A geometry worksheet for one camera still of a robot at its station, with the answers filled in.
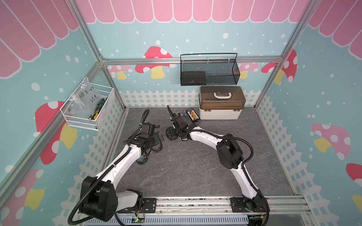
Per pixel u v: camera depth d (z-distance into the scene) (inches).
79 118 24.9
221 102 37.1
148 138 25.4
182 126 29.9
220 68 37.1
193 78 34.2
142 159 34.6
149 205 29.3
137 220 28.5
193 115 44.4
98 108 28.8
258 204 25.2
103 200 15.8
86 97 28.4
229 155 22.2
